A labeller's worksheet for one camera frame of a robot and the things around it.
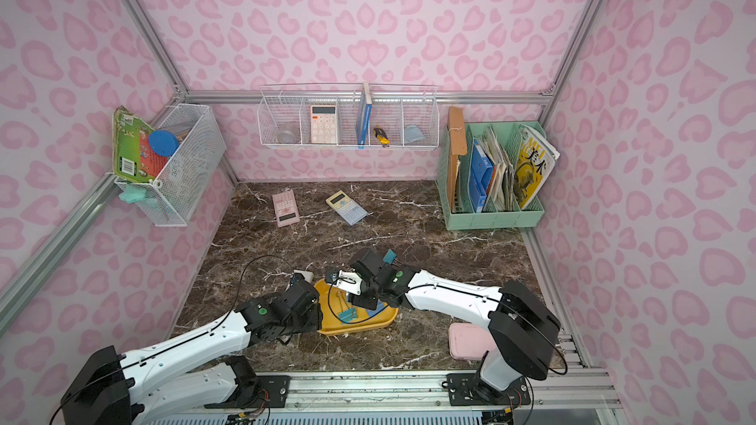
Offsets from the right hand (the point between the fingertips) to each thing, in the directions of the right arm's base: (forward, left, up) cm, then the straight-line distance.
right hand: (355, 284), depth 82 cm
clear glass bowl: (+42, +24, +18) cm, 52 cm away
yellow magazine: (+40, -57, +8) cm, 70 cm away
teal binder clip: (-6, +2, -7) cm, 10 cm away
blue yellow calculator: (+33, +6, -8) cm, 35 cm away
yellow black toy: (+42, -6, +18) cm, 46 cm away
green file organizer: (+34, -42, +9) cm, 55 cm away
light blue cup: (+48, -17, +15) cm, 53 cm away
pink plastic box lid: (-12, -31, -8) cm, 35 cm away
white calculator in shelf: (+44, +12, +22) cm, 51 cm away
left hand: (-6, +11, -5) cm, 13 cm away
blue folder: (+36, -39, +8) cm, 54 cm away
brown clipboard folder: (+32, -29, +23) cm, 49 cm away
